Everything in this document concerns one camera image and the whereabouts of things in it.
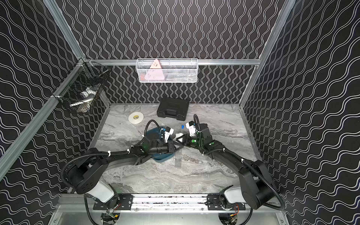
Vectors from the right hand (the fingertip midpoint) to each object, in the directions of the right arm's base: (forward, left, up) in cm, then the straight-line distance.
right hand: (177, 139), depth 82 cm
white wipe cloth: (+2, -1, +2) cm, 3 cm away
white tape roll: (+28, +34, -13) cm, 46 cm away
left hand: (-5, -4, +2) cm, 7 cm away
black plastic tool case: (+35, +4, -9) cm, 36 cm away
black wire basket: (+28, +65, +12) cm, 72 cm away
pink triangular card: (+37, +15, +21) cm, 45 cm away
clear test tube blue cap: (-5, 0, -15) cm, 16 cm away
